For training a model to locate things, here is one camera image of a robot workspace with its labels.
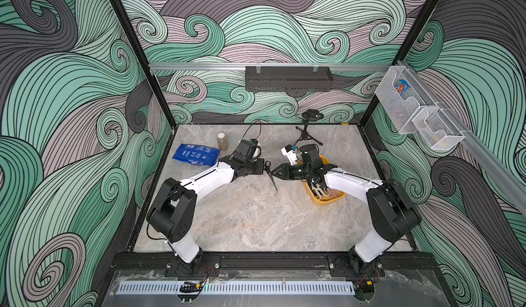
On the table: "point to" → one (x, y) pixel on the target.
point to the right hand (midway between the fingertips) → (275, 172)
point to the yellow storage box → (333, 196)
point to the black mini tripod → (309, 115)
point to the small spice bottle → (222, 142)
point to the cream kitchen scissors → (320, 190)
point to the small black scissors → (267, 168)
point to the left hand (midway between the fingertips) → (264, 163)
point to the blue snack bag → (201, 155)
